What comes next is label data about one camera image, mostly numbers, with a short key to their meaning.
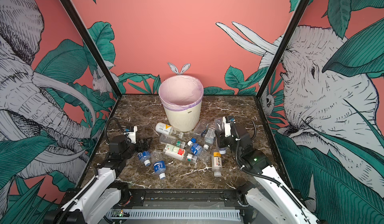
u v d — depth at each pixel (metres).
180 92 1.00
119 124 1.04
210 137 0.90
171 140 0.95
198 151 0.86
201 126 1.03
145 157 0.84
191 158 0.87
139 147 0.75
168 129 0.93
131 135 0.75
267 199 0.57
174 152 0.84
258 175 0.45
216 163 0.81
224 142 0.64
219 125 0.70
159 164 0.80
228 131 0.62
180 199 0.75
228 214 0.70
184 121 0.88
